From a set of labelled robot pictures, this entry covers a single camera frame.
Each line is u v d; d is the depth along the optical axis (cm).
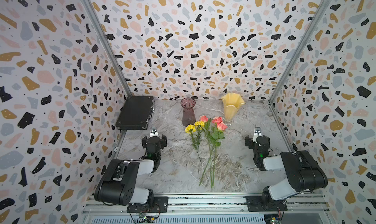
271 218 71
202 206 75
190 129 100
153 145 68
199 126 103
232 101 100
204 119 105
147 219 70
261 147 72
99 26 79
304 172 46
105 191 43
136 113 109
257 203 73
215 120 104
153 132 78
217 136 97
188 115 98
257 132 81
